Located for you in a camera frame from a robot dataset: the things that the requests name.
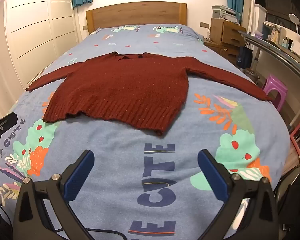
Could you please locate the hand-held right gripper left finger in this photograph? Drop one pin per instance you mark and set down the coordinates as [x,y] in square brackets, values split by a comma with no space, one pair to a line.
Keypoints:
[80,175]

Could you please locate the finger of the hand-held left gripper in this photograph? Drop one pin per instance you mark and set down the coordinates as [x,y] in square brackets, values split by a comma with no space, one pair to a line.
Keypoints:
[5,122]

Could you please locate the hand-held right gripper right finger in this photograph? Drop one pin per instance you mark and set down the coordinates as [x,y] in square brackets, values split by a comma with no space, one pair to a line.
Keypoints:
[212,175]

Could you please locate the dark red knit sweater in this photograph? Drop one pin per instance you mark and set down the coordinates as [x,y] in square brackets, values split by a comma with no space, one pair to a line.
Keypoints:
[125,90]

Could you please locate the blue printed blanket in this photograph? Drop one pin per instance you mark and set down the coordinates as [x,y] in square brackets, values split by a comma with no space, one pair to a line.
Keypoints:
[115,155]

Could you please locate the black chair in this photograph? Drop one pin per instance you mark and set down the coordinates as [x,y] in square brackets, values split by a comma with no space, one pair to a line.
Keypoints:
[295,200]

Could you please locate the white wardrobe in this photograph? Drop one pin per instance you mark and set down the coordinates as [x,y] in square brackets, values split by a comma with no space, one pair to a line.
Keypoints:
[35,30]

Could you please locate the dark blue bag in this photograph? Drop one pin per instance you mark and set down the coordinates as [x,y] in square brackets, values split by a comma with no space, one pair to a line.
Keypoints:
[245,57]

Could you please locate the wooden nightstand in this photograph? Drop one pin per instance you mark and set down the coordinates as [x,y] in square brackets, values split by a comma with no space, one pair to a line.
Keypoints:
[225,52]

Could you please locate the long grey desk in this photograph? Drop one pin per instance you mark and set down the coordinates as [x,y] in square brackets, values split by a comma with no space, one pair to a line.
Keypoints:
[277,52]

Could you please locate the wooden drawer chest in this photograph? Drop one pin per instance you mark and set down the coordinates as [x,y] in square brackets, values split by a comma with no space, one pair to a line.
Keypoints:
[227,32]

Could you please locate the grey storage box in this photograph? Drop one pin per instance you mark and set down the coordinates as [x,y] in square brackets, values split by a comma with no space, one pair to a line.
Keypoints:
[219,12]

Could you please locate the wooden headboard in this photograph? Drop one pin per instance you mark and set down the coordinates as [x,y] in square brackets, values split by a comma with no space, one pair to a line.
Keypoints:
[130,15]

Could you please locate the white desk lamp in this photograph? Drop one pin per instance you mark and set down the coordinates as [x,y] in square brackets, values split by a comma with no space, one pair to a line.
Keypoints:
[294,20]

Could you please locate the red frame rack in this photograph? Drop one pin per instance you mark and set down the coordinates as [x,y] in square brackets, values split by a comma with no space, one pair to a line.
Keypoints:
[296,142]

